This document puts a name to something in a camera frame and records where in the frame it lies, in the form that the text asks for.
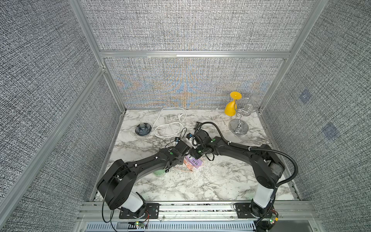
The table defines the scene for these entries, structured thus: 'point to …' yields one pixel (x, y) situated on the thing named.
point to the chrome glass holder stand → (238, 126)
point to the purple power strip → (196, 163)
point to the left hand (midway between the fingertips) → (179, 155)
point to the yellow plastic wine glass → (230, 108)
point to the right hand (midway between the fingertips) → (192, 150)
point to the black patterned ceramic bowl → (143, 129)
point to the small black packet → (197, 124)
